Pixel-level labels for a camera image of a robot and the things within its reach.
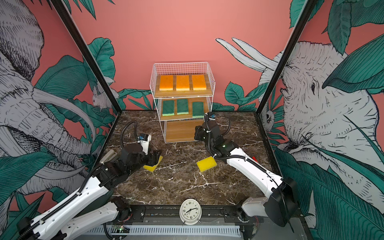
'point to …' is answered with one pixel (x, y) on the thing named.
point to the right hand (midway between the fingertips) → (193, 126)
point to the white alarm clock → (190, 211)
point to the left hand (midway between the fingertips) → (156, 148)
